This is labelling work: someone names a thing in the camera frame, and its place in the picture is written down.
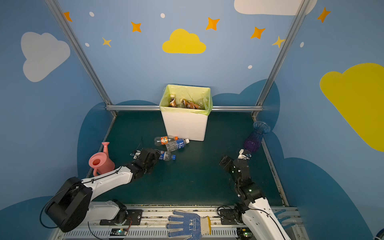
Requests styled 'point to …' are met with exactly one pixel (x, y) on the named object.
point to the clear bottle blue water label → (175, 144)
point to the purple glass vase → (253, 142)
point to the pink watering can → (101, 161)
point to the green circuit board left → (118, 232)
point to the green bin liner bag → (198, 94)
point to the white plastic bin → (189, 126)
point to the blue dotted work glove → (192, 225)
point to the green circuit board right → (244, 233)
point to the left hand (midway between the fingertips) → (160, 156)
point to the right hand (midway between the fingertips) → (229, 156)
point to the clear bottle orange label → (161, 140)
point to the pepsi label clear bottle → (166, 156)
